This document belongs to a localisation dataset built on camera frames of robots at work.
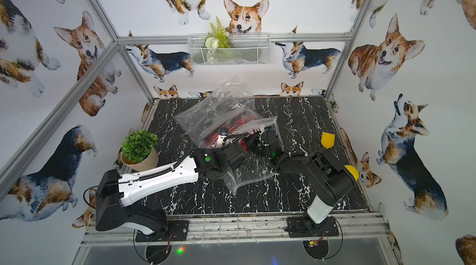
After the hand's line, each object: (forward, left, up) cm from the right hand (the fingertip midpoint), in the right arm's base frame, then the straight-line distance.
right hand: (239, 138), depth 87 cm
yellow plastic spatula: (+7, -47, -14) cm, 50 cm away
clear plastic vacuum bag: (+21, +8, -7) cm, 23 cm away
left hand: (-9, +3, +5) cm, 11 cm away
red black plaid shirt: (+5, -2, +5) cm, 7 cm away
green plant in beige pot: (-8, +43, +3) cm, 44 cm away
